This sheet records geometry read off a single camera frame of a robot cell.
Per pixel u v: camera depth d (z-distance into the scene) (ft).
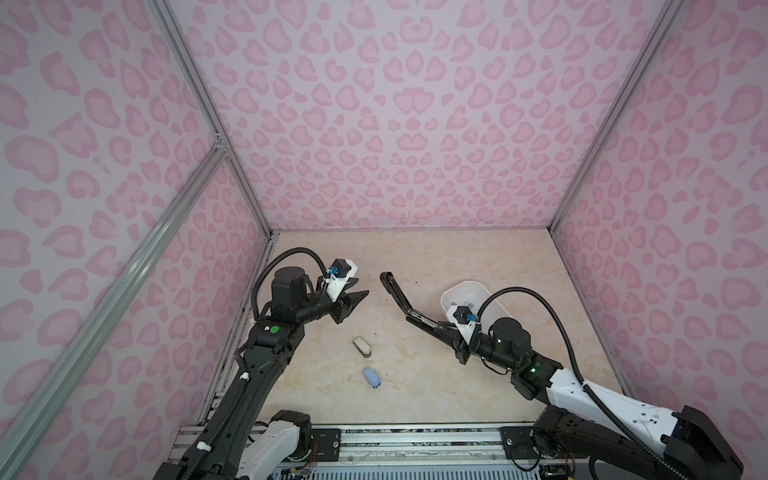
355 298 2.15
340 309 2.07
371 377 2.69
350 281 2.37
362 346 2.87
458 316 2.06
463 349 2.17
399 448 2.42
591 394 1.65
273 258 1.61
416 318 2.56
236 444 1.33
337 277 1.98
